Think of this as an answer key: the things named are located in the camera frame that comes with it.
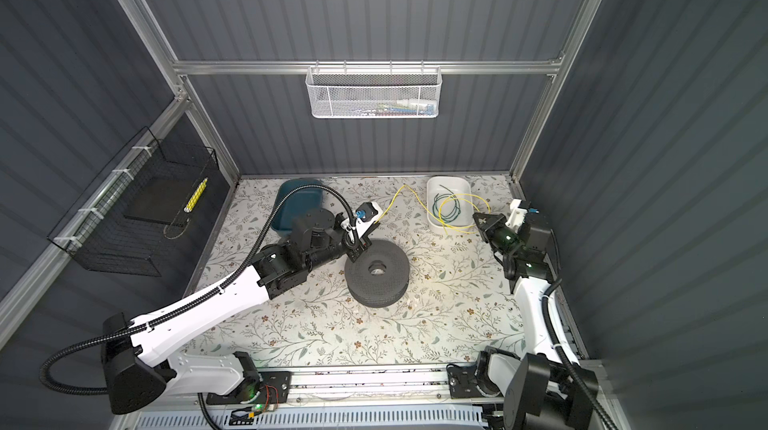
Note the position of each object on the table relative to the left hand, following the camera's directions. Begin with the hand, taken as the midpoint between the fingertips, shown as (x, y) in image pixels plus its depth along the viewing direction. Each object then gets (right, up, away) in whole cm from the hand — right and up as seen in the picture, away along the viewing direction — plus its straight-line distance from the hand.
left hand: (376, 220), depth 70 cm
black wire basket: (-60, -2, -7) cm, 60 cm away
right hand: (+27, 0, +9) cm, 28 cm away
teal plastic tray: (-32, +4, +43) cm, 54 cm away
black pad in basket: (-56, +5, +7) cm, 57 cm away
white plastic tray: (+24, +3, +36) cm, 44 cm away
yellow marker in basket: (-48, +6, +7) cm, 49 cm away
